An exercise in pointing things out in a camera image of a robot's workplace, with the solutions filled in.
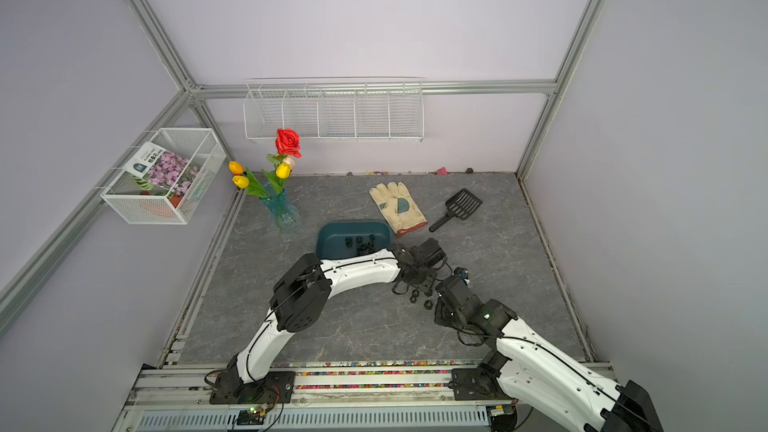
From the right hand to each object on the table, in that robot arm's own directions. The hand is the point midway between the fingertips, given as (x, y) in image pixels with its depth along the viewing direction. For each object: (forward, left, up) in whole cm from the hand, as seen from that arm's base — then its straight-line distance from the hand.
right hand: (439, 307), depth 82 cm
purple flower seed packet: (+24, +72, +31) cm, 82 cm away
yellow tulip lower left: (+25, +53, +25) cm, 63 cm away
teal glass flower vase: (+34, +51, -3) cm, 61 cm away
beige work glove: (+38, +11, -4) cm, 40 cm away
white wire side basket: (+18, +76, +24) cm, 82 cm away
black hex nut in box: (+22, +22, -5) cm, 32 cm away
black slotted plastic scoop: (+40, -13, -6) cm, 43 cm away
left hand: (+9, +3, -3) cm, 10 cm away
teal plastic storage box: (+26, +34, -5) cm, 43 cm away
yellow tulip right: (+30, +43, +24) cm, 58 cm away
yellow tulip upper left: (+30, +55, +25) cm, 68 cm away
